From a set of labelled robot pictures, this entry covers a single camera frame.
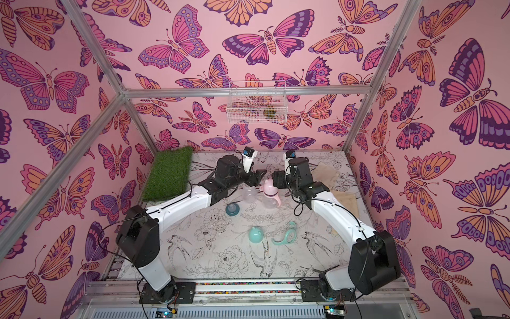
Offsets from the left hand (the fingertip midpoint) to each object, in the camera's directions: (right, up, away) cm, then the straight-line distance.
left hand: (263, 166), depth 83 cm
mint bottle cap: (-3, -29, +2) cm, 30 cm away
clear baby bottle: (+4, -17, +14) cm, 22 cm away
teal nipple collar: (-14, -20, +12) cm, 27 cm away
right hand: (+8, -2, +2) cm, 8 cm away
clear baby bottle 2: (-6, -13, +15) cm, 21 cm away
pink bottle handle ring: (+5, -13, +5) cm, 15 cm away
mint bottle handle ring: (+10, -32, +1) cm, 33 cm away
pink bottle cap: (+2, -9, +1) cm, 9 cm away
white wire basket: (-3, +31, +23) cm, 39 cm away
